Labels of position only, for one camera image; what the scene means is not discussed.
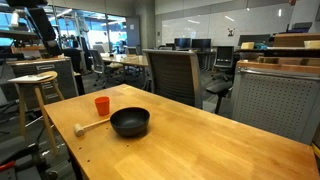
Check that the orange plastic cup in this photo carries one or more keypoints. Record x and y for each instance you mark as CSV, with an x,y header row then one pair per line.
x,y
102,105

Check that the black bowl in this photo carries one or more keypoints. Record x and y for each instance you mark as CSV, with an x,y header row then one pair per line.
x,y
129,122

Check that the grey mesh office chair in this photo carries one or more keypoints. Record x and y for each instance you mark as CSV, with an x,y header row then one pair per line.
x,y
176,75

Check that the black computer monitor left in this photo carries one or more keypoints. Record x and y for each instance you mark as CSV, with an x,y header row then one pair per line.
x,y
182,43

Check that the black computer monitor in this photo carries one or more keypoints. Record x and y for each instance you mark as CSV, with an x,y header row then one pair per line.
x,y
201,43
182,43

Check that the long wooden office table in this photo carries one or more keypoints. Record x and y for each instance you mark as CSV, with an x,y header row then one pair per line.
x,y
129,60

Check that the black computer monitor right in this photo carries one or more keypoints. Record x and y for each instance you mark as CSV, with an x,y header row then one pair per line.
x,y
201,43

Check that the black office chair background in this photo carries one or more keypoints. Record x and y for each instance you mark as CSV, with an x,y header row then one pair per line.
x,y
223,61

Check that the small wooden mallet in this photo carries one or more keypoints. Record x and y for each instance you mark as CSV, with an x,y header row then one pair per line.
x,y
80,130

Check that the grey drawer cabinet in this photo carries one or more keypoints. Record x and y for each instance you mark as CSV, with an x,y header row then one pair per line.
x,y
65,79

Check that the grey perforated panel cart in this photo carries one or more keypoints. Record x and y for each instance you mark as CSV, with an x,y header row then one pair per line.
x,y
279,98

